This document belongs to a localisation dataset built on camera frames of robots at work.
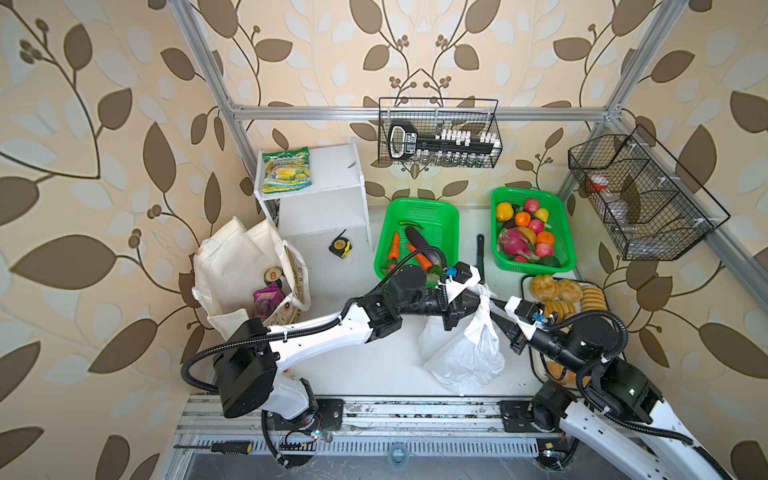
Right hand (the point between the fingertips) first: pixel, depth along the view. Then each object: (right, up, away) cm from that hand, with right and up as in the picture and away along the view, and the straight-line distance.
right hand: (492, 306), depth 63 cm
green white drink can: (-58, +3, +26) cm, 63 cm away
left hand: (-1, +1, -2) cm, 2 cm away
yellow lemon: (+19, +24, +45) cm, 55 cm away
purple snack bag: (-57, -3, +20) cm, 60 cm away
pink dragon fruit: (+18, +13, +36) cm, 43 cm away
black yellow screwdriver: (-61, -35, +6) cm, 71 cm away
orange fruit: (+27, +21, +46) cm, 57 cm away
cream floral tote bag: (-66, +7, +17) cm, 68 cm away
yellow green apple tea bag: (-51, +33, +19) cm, 64 cm away
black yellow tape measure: (-40, +12, +42) cm, 59 cm away
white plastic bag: (-5, -11, +1) cm, 13 cm away
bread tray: (+32, -4, +30) cm, 44 cm away
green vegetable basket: (-3, +20, +52) cm, 56 cm away
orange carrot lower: (-10, +6, +36) cm, 38 cm away
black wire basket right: (+42, +22, +10) cm, 49 cm away
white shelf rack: (-43, +28, +18) cm, 54 cm away
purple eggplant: (-13, +13, +44) cm, 48 cm away
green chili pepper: (-15, +20, +52) cm, 57 cm away
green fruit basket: (+27, +17, +43) cm, 53 cm away
